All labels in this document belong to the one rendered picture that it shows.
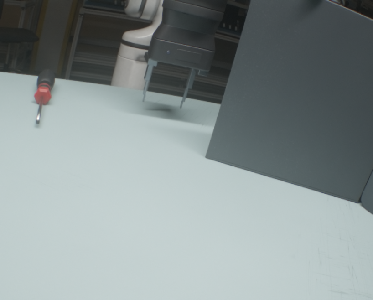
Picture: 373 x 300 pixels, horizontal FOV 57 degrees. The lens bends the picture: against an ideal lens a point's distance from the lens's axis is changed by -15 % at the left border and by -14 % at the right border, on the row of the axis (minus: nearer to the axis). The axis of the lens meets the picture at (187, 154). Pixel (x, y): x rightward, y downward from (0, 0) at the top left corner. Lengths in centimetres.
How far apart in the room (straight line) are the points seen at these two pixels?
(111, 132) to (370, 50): 30
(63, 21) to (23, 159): 411
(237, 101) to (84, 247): 23
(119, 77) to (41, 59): 364
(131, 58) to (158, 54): 44
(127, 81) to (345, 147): 59
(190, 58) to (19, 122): 21
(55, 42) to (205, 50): 405
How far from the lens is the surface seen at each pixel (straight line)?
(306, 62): 40
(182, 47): 45
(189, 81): 51
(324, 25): 40
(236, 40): 392
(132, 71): 89
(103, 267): 24
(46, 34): 446
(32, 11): 432
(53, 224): 27
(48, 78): 51
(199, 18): 45
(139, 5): 87
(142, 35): 88
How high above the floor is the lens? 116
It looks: 23 degrees down
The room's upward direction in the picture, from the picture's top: 16 degrees clockwise
